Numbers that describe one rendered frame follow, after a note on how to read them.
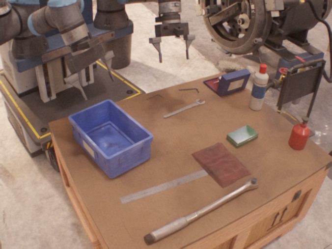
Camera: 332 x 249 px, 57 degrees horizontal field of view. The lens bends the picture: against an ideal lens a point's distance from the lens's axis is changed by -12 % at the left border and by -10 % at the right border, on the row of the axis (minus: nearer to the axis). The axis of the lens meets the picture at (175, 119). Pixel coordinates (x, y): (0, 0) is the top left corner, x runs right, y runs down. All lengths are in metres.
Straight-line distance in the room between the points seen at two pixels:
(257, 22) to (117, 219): 1.67
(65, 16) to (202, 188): 0.75
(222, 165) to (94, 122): 0.55
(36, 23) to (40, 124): 0.74
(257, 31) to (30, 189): 1.76
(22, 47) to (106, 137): 0.56
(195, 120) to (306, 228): 0.82
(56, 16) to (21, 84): 0.97
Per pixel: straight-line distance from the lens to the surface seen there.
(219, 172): 1.25
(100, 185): 1.21
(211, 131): 1.44
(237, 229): 1.22
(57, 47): 1.60
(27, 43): 1.53
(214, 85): 1.73
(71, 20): 1.08
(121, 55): 2.77
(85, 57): 1.11
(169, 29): 1.31
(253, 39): 2.40
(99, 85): 2.01
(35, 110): 1.89
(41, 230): 1.72
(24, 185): 1.94
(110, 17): 1.71
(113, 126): 1.43
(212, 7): 2.64
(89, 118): 1.38
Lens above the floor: 1.37
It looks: 37 degrees down
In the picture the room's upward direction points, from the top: 4 degrees clockwise
